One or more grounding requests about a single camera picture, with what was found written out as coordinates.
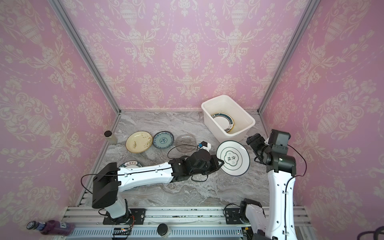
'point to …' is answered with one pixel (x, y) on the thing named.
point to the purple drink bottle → (52, 227)
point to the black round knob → (163, 230)
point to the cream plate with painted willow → (139, 142)
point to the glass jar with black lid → (112, 140)
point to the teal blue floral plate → (163, 140)
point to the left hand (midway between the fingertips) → (226, 164)
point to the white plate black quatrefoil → (236, 157)
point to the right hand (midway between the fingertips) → (252, 141)
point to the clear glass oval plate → (185, 143)
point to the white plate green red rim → (225, 121)
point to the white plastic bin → (244, 122)
